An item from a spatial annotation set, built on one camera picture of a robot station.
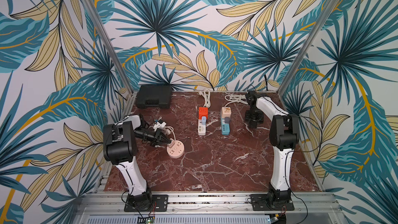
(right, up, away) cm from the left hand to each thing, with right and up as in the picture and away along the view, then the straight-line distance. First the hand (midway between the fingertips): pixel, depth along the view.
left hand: (168, 142), depth 85 cm
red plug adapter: (+19, +17, +13) cm, 28 cm away
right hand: (+52, +10, +15) cm, 55 cm away
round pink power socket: (+4, -5, +3) cm, 7 cm away
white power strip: (+18, +6, +12) cm, 23 cm away
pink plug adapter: (+2, -1, +1) cm, 2 cm away
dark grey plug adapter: (+34, +11, +14) cm, 39 cm away
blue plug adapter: (+20, +11, +11) cm, 25 cm away
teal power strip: (+33, +7, +13) cm, 36 cm away
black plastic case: (-15, +27, +25) cm, 40 cm away
